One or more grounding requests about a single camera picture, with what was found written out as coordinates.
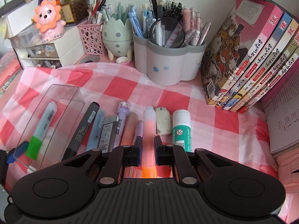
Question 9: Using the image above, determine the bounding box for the dirty white eraser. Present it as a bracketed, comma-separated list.
[155, 107, 172, 136]

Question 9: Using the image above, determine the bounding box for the white spine comic book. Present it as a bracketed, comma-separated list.
[237, 48, 298, 113]

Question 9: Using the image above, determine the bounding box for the grey flower-shaped pen holder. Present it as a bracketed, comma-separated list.
[133, 35, 207, 86]

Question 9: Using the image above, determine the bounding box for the green white glue stick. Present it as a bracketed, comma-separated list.
[172, 109, 192, 152]

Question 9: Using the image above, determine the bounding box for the purple pen with dome cap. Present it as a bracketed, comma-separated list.
[113, 100, 131, 148]

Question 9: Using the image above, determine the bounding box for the blue highlighter pen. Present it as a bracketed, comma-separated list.
[86, 108, 106, 151]

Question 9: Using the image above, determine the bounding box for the pink lion toy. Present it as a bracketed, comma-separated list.
[33, 0, 66, 43]

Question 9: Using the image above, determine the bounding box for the pink spine comic book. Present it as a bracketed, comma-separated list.
[201, 0, 283, 106]

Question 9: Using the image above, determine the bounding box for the small purple mechanical pencil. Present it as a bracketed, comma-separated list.
[132, 120, 143, 144]

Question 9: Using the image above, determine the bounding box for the stack of printed papers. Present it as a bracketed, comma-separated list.
[265, 72, 299, 154]

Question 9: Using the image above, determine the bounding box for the orange highlighter pen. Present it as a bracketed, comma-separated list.
[141, 106, 157, 178]

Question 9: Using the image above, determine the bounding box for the pink frosted highlighter pen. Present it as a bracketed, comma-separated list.
[120, 112, 139, 146]

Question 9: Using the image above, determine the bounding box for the blue spine comic book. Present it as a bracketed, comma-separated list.
[216, 12, 293, 110]

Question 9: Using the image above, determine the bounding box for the black magnifying glass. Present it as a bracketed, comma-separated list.
[149, 17, 186, 49]

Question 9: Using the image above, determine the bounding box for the green highlighter pen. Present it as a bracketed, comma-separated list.
[25, 101, 58, 160]

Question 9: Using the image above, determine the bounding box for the black marker pen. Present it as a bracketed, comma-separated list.
[61, 102, 100, 161]

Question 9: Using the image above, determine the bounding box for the pink perforated pen holder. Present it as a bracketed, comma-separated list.
[76, 20, 107, 56]

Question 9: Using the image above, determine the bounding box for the pink pencil case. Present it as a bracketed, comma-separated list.
[276, 150, 298, 194]

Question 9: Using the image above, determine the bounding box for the tan spine comic book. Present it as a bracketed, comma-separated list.
[229, 32, 298, 112]

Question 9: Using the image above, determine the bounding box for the white mini drawer unit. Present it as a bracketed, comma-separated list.
[10, 26, 85, 68]

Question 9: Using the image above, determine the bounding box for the green egg-shaped pen holder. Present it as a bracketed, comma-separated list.
[102, 14, 134, 61]

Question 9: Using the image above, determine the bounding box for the red white checkered tablecloth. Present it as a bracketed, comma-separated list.
[1, 62, 286, 223]

